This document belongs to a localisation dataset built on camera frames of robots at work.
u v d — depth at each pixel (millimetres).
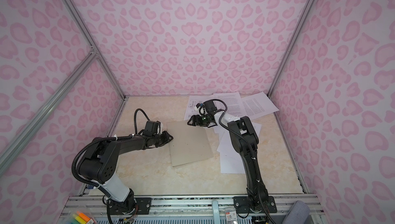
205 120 899
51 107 653
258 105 1141
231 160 881
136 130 766
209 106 862
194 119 924
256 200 630
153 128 774
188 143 939
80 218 694
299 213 678
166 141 859
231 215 690
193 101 1174
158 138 819
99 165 471
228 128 568
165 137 862
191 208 733
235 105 1141
